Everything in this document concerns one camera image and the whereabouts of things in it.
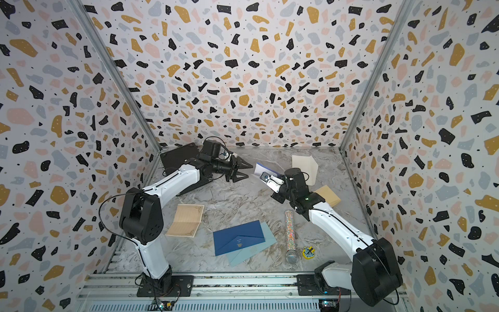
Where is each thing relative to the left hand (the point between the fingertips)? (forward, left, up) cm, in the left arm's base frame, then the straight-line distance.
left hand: (252, 169), depth 82 cm
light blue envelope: (-28, +7, -23) cm, 37 cm away
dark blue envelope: (-21, +7, -21) cm, 30 cm away
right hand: (-3, -9, -5) cm, 10 cm away
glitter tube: (-29, -16, -20) cm, 39 cm away
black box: (+25, +48, -21) cm, 58 cm away
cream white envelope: (+24, -31, -25) cm, 46 cm away
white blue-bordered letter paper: (+2, -3, -1) cm, 4 cm away
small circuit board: (-44, +33, -24) cm, 60 cm away
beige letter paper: (-11, +32, -23) cm, 41 cm away
